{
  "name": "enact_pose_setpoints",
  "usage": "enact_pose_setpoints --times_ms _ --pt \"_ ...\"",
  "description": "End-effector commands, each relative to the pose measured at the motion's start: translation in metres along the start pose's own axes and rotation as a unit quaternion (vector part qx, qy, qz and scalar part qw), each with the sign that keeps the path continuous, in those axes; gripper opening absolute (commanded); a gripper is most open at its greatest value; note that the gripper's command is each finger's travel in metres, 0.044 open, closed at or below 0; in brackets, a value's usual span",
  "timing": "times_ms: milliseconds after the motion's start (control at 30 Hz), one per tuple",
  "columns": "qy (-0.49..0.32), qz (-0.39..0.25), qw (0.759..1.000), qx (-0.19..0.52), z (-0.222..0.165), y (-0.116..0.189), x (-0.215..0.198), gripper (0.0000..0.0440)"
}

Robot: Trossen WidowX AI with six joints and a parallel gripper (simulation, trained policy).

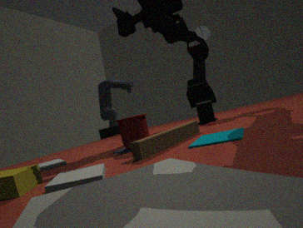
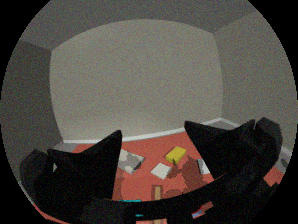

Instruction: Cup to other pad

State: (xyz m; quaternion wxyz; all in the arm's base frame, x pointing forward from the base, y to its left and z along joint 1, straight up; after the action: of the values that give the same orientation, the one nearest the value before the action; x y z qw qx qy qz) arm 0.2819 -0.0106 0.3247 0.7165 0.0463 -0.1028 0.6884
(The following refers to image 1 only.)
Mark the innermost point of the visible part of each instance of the brown rectangular bar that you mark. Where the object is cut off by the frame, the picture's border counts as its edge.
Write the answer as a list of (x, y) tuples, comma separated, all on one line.
[(151, 145)]

